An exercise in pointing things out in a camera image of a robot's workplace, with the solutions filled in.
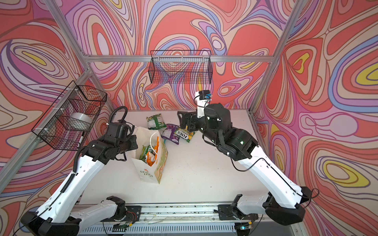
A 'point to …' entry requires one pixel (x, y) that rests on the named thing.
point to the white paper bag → (145, 136)
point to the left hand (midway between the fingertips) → (137, 141)
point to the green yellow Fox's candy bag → (184, 134)
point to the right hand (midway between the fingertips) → (186, 117)
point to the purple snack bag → (169, 133)
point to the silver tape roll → (80, 120)
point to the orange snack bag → (151, 158)
